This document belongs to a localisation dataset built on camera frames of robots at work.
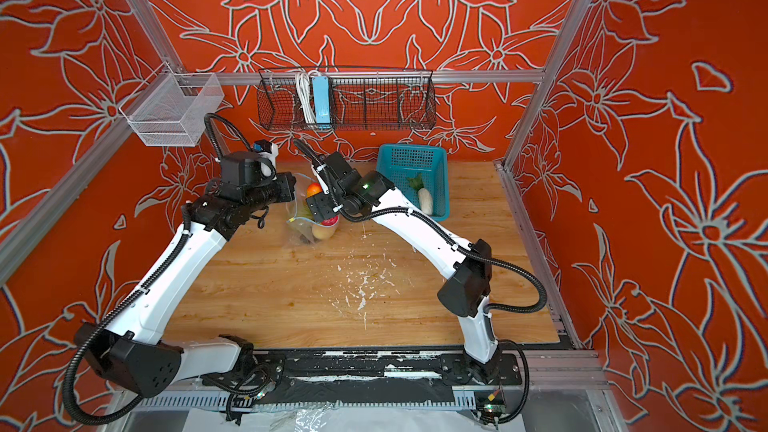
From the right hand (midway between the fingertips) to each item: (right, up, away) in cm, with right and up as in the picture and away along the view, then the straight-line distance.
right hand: (319, 200), depth 75 cm
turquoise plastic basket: (+24, +13, +41) cm, 49 cm away
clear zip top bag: (-4, -5, +1) cm, 7 cm away
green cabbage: (-6, -3, +9) cm, 11 cm away
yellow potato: (0, -9, +8) cm, 12 cm away
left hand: (-6, +6, -2) cm, 9 cm away
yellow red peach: (-1, +3, -1) cm, 3 cm away
